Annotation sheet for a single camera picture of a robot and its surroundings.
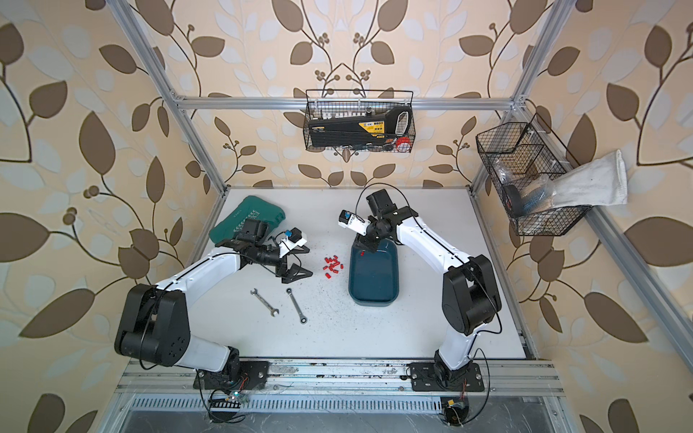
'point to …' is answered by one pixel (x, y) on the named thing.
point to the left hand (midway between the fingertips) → (309, 260)
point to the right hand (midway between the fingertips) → (360, 237)
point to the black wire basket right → (522, 160)
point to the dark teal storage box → (374, 276)
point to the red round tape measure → (402, 143)
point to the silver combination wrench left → (272, 309)
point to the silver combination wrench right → (303, 319)
